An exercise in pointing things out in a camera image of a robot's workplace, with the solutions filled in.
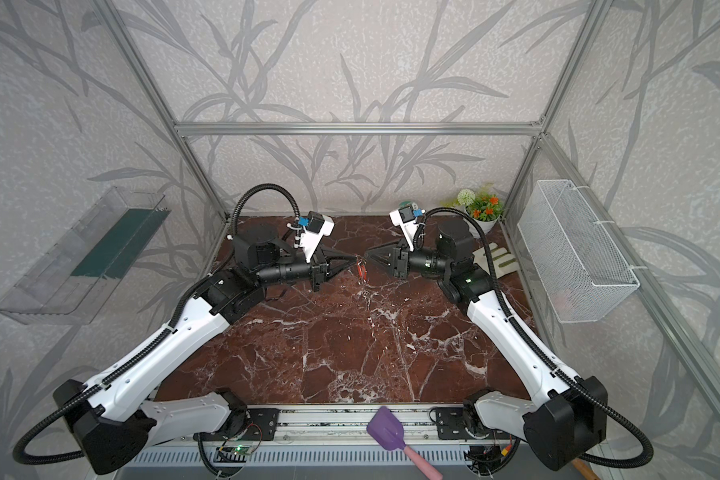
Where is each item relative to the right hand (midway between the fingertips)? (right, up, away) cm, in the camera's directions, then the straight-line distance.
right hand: (370, 247), depth 65 cm
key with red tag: (-2, -5, -2) cm, 6 cm away
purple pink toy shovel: (+4, -46, +7) cm, 46 cm away
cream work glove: (+45, -6, +37) cm, 59 cm away
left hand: (-3, -1, -4) cm, 5 cm away
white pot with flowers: (+39, +12, +37) cm, 55 cm away
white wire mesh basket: (+44, -5, -3) cm, 45 cm away
